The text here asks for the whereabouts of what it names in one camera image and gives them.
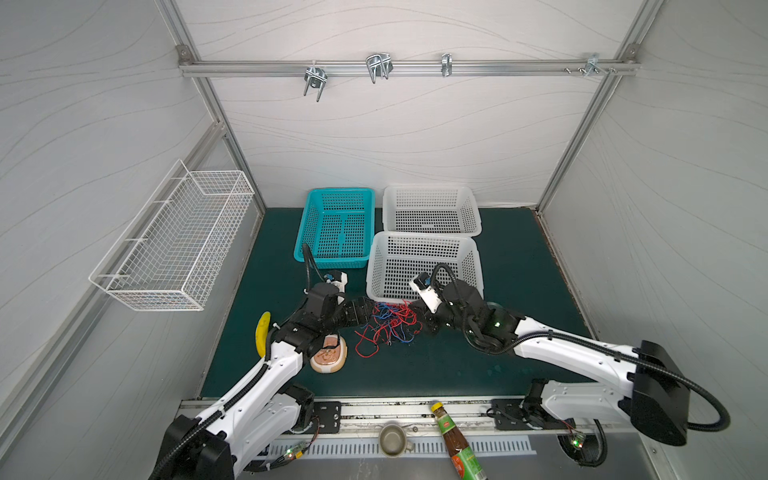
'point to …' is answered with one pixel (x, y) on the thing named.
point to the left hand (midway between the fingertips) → (368, 300)
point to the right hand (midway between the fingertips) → (415, 296)
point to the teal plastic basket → (337, 227)
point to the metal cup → (393, 441)
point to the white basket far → (440, 209)
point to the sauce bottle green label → (463, 460)
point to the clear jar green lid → (498, 309)
